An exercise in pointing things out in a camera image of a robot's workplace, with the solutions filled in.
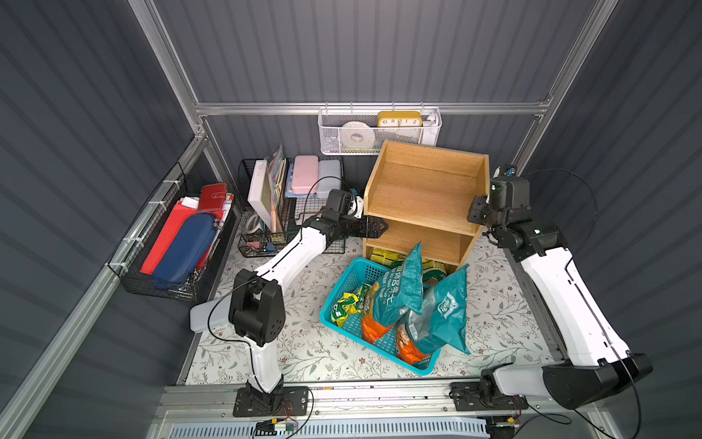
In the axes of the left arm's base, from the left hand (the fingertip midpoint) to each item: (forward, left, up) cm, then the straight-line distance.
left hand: (382, 226), depth 85 cm
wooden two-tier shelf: (+5, -13, +9) cm, 17 cm away
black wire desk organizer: (+14, +35, +1) cm, 38 cm away
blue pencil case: (-15, +52, +8) cm, 54 cm away
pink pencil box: (+25, +26, +2) cm, 36 cm away
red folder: (-3, +58, +9) cm, 58 cm away
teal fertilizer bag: (-24, -3, +3) cm, 24 cm away
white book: (+13, +40, +3) cm, 42 cm away
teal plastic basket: (-7, +7, -16) cm, 18 cm away
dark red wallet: (+3, +50, +10) cm, 51 cm away
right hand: (-6, -28, +13) cm, 31 cm away
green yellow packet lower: (-6, -18, -16) cm, 25 cm away
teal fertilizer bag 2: (-31, -12, +1) cm, 33 cm away
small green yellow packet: (-20, +10, -13) cm, 26 cm away
